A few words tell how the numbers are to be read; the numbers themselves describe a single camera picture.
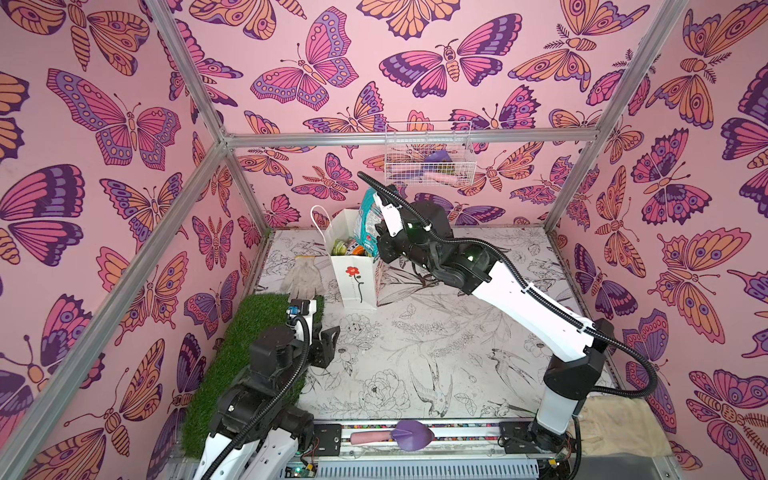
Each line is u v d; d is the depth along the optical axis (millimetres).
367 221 674
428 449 730
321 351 592
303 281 1053
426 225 449
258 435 463
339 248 897
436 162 922
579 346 431
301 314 574
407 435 733
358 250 822
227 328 966
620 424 749
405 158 981
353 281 871
